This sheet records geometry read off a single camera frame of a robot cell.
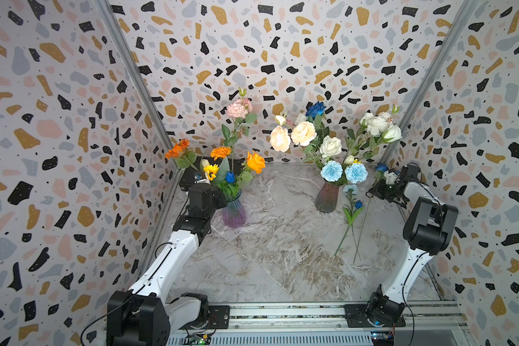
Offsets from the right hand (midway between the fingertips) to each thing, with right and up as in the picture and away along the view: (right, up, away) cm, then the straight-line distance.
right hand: (373, 188), depth 101 cm
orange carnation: (-65, +13, -25) cm, 71 cm away
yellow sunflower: (-68, +6, -26) cm, 73 cm away
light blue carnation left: (-27, +6, -28) cm, 39 cm away
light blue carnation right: (-19, +6, -29) cm, 35 cm away
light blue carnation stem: (-8, 0, +6) cm, 10 cm away
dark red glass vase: (-23, -4, -6) cm, 24 cm away
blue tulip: (-6, -9, +1) cm, 11 cm away
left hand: (-67, 0, -19) cm, 70 cm away
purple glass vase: (-65, -13, +2) cm, 67 cm away
